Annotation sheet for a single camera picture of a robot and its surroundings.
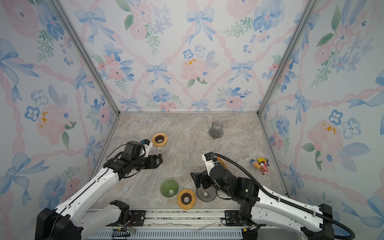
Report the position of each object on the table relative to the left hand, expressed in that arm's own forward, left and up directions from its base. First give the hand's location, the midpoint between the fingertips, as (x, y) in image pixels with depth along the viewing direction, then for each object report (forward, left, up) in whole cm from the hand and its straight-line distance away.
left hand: (158, 159), depth 80 cm
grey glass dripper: (-15, -26, -13) cm, 32 cm away
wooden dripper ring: (+15, +2, -3) cm, 16 cm away
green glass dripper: (-11, -6, -12) cm, 17 cm away
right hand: (-9, -21, +6) cm, 23 cm away
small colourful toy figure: (+3, -59, -10) cm, 60 cm away
